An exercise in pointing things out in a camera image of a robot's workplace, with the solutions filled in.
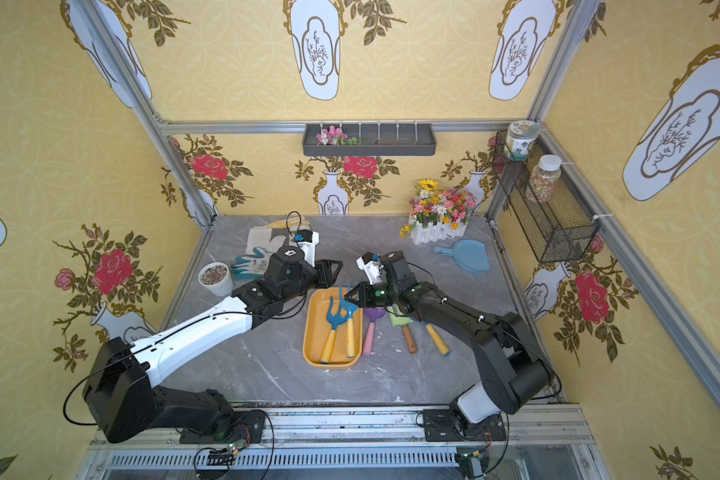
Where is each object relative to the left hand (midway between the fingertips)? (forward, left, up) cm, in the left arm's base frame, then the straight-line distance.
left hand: (328, 260), depth 81 cm
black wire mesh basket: (+5, -62, +6) cm, 63 cm away
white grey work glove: (+27, +23, -21) cm, 41 cm away
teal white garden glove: (+14, +30, -22) cm, 39 cm away
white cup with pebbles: (+5, +37, -16) cm, 41 cm away
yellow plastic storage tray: (-10, +4, -22) cm, 25 cm away
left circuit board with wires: (-41, +25, -23) cm, 53 cm away
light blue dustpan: (+18, -49, -22) cm, 57 cm away
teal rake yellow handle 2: (-18, -32, -20) cm, 42 cm away
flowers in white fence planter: (+22, -35, -6) cm, 42 cm away
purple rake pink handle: (-6, -13, -21) cm, 25 cm away
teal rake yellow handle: (-9, -5, -8) cm, 14 cm away
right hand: (-5, -6, -8) cm, 11 cm away
